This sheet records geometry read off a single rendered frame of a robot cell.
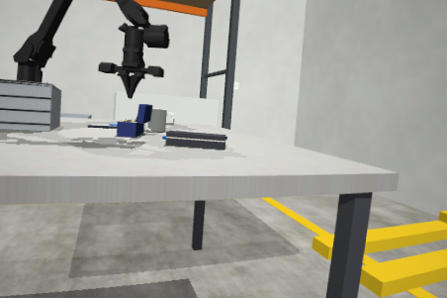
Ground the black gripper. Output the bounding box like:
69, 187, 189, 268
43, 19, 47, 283
98, 45, 164, 99

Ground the white mug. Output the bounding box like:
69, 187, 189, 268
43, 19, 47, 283
145, 109, 175, 132

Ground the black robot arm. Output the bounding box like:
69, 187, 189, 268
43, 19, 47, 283
13, 0, 170, 82

